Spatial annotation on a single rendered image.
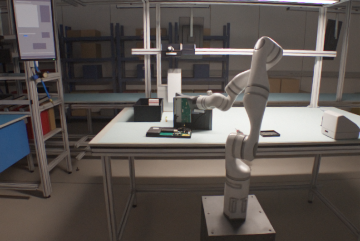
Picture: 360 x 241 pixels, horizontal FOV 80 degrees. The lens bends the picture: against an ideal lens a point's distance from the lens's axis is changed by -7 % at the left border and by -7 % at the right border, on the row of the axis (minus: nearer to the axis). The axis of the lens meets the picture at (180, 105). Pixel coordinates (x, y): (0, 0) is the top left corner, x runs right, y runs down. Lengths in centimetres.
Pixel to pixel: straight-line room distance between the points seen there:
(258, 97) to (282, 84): 406
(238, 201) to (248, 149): 21
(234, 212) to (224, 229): 7
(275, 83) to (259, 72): 395
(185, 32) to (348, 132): 231
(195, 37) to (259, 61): 231
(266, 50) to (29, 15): 179
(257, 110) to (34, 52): 183
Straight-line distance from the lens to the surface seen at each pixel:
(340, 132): 154
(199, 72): 503
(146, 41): 204
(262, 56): 95
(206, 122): 145
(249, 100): 87
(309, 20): 636
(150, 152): 129
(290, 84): 501
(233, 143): 82
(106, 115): 547
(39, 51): 219
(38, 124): 258
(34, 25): 217
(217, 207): 102
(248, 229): 94
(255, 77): 91
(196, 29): 320
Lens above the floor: 145
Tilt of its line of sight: 12 degrees down
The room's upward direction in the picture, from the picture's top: straight up
